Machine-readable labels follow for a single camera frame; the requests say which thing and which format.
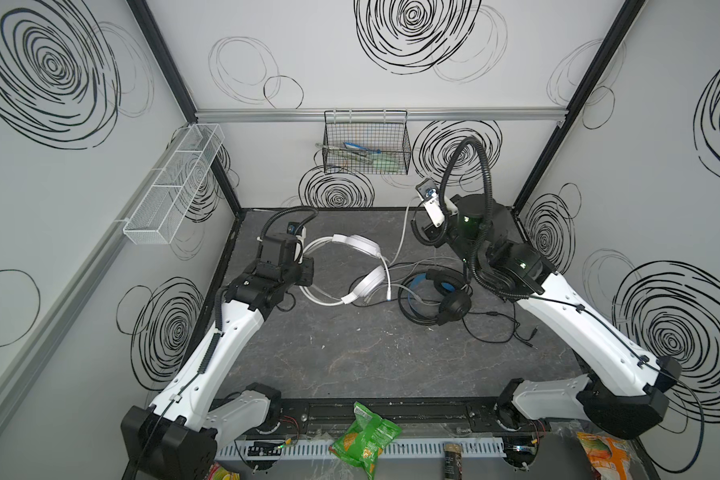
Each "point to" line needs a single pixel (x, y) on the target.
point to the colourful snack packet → (217, 472)
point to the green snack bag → (365, 440)
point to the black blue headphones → (435, 297)
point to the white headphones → (370, 284)
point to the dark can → (453, 461)
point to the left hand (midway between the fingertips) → (308, 259)
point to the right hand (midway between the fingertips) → (431, 198)
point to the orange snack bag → (610, 458)
